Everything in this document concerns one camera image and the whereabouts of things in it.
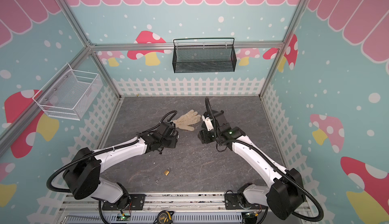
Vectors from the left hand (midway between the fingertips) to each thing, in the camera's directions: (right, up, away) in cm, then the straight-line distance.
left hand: (174, 142), depth 88 cm
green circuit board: (-22, -33, -15) cm, 42 cm away
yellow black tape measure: (-1, -30, -19) cm, 36 cm away
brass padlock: (-3, -16, -4) cm, 16 cm away
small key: (-8, -20, -7) cm, 22 cm away
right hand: (+16, +7, -8) cm, 19 cm away
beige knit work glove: (+4, +11, +17) cm, 21 cm away
